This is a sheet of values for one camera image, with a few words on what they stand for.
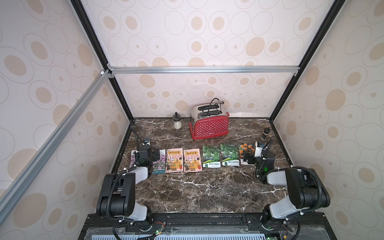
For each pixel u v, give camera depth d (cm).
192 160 96
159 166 92
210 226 73
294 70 92
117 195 43
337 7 68
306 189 46
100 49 81
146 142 80
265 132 101
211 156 97
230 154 98
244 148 103
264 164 73
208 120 95
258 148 82
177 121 108
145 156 71
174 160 97
